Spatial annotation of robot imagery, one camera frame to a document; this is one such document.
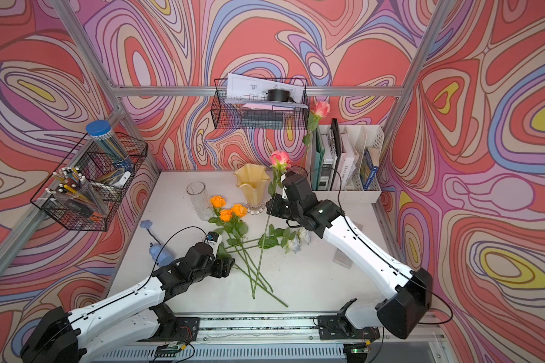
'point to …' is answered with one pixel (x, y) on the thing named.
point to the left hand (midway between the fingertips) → (229, 260)
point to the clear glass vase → (200, 200)
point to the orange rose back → (218, 202)
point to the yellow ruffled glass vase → (253, 179)
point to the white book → (344, 180)
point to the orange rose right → (239, 212)
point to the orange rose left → (225, 217)
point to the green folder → (318, 159)
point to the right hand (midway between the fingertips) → (267, 210)
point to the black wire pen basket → (108, 181)
